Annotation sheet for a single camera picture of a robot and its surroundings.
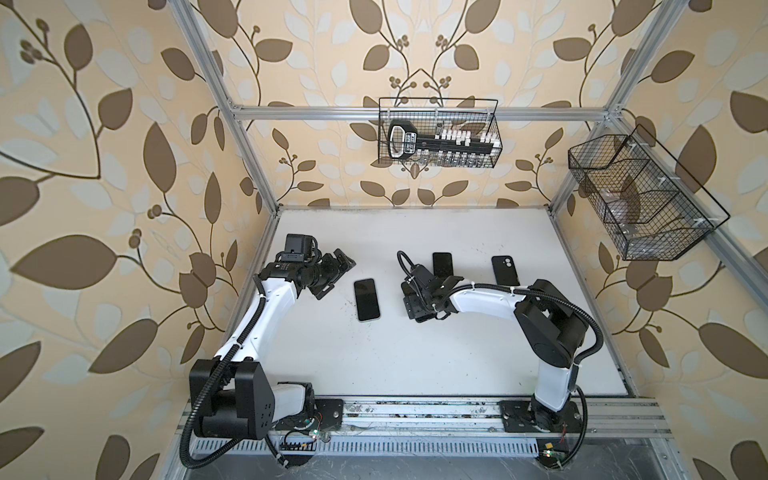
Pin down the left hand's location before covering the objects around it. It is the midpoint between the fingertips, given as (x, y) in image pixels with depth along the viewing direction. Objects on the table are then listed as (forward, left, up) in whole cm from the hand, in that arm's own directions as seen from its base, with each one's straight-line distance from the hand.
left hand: (347, 268), depth 82 cm
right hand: (-2, -21, -17) cm, 27 cm away
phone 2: (+13, -29, -16) cm, 36 cm away
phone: (-1, -4, -16) cm, 17 cm away
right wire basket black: (+10, -77, +17) cm, 79 cm away
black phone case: (+13, -51, -18) cm, 56 cm away
